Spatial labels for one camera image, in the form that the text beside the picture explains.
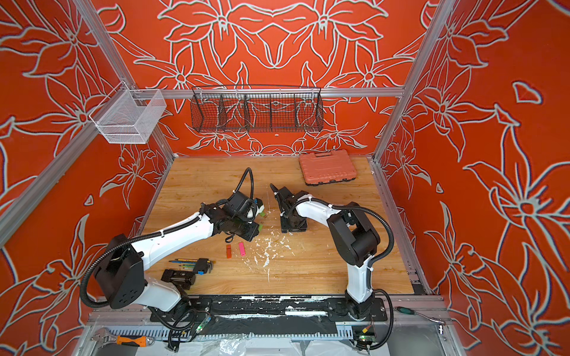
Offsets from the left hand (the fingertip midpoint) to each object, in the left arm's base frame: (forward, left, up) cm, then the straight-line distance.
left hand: (258, 230), depth 83 cm
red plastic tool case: (+40, -29, -5) cm, 49 cm away
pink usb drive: (-4, +7, -10) cm, 13 cm away
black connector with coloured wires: (-12, +21, -8) cm, 25 cm away
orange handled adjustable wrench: (-36, +46, -9) cm, 58 cm away
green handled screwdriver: (-22, -54, -8) cm, 58 cm away
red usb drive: (-5, +12, -10) cm, 17 cm away
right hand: (+6, -11, -8) cm, 15 cm away
